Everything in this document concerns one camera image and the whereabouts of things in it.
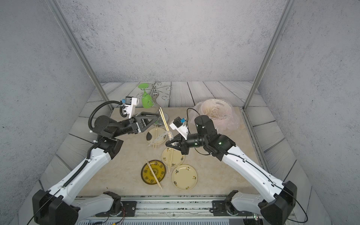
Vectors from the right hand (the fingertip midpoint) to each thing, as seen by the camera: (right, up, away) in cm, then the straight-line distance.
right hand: (168, 145), depth 61 cm
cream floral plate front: (+7, -23, +22) cm, 32 cm away
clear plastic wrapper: (-9, -2, +42) cm, 43 cm away
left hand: (-3, +10, -5) cm, 12 cm away
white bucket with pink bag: (+30, +13, +22) cm, 40 cm away
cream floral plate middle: (+2, -14, +30) cm, 33 cm away
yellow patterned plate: (-8, -20, +26) cm, 34 cm away
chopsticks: (-10, -23, +22) cm, 33 cm away
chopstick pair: (-2, -16, +27) cm, 32 cm away
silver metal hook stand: (-11, +28, +30) cm, 43 cm away
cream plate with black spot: (-14, -2, +46) cm, 48 cm away
